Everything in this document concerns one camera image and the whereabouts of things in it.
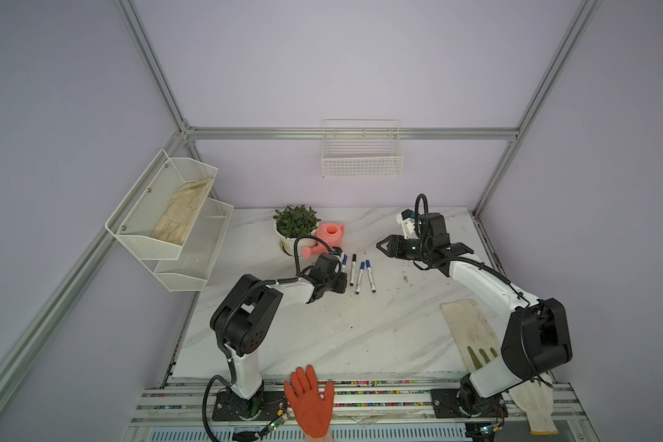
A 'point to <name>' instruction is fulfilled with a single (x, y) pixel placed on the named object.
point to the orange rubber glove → (312, 411)
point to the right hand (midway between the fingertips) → (381, 244)
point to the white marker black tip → (354, 265)
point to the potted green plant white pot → (295, 221)
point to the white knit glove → (535, 399)
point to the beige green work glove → (472, 333)
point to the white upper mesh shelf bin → (156, 216)
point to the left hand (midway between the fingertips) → (342, 278)
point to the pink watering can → (329, 232)
